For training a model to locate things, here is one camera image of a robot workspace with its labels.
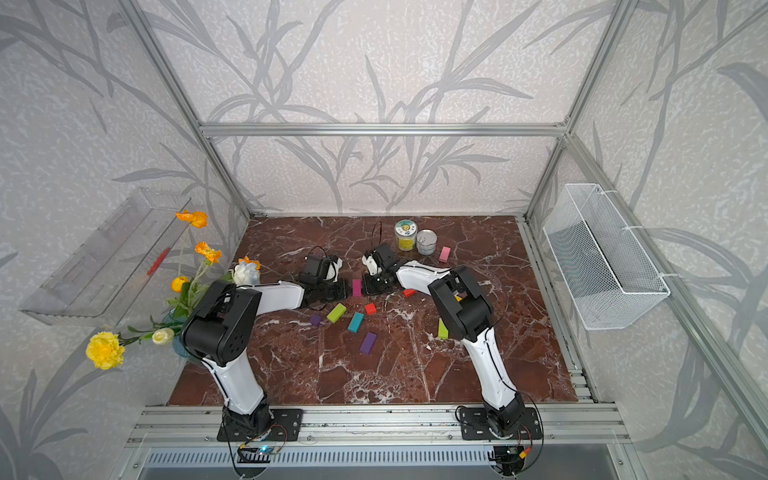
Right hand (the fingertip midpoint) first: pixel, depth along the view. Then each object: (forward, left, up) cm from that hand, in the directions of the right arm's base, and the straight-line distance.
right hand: (361, 288), depth 99 cm
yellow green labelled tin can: (+18, -15, +8) cm, 25 cm away
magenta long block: (-1, +1, +1) cm, 1 cm away
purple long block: (-19, -4, 0) cm, 19 cm away
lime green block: (-16, -26, +2) cm, 31 cm away
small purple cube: (-12, +13, +1) cm, 17 cm away
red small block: (-8, -4, +1) cm, 9 cm away
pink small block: (+14, -29, 0) cm, 32 cm away
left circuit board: (-45, +21, -2) cm, 50 cm away
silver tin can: (+16, -23, +5) cm, 28 cm away
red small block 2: (-2, -16, 0) cm, 16 cm away
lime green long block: (-9, +7, 0) cm, 11 cm away
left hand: (-1, +2, +1) cm, 3 cm away
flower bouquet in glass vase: (-30, +45, +28) cm, 61 cm away
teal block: (-12, 0, +1) cm, 12 cm away
